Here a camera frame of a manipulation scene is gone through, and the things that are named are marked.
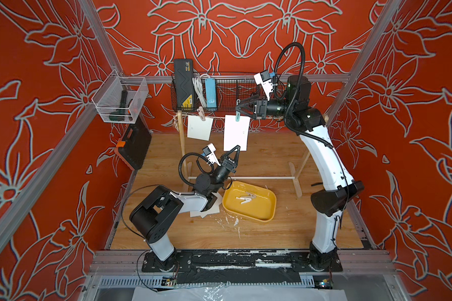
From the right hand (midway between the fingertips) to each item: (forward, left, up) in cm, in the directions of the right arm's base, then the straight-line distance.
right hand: (235, 106), depth 60 cm
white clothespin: (-10, -7, -48) cm, 49 cm away
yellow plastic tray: (-11, -12, -49) cm, 52 cm away
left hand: (-4, -2, -16) cm, 17 cm away
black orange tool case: (+13, +53, -36) cm, 66 cm away
